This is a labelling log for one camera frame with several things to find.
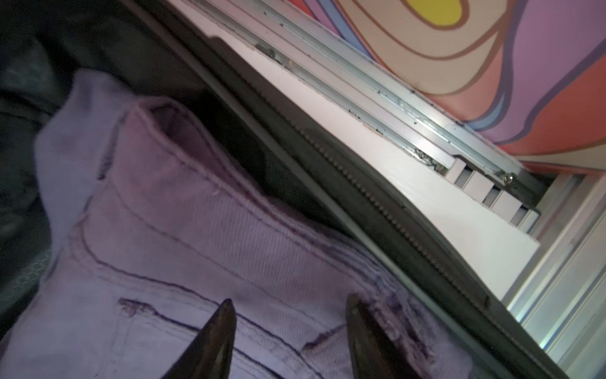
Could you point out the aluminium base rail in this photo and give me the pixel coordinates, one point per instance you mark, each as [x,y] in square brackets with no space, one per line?
[489,116]

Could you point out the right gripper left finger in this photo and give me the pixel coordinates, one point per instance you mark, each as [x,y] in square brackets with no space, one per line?
[210,353]

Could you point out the black suitcase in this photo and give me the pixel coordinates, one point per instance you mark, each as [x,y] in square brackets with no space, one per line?
[154,51]

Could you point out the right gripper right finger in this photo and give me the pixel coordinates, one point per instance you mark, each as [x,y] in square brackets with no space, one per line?
[372,354]

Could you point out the purple pants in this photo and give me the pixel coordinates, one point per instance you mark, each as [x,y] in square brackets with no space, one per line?
[154,225]

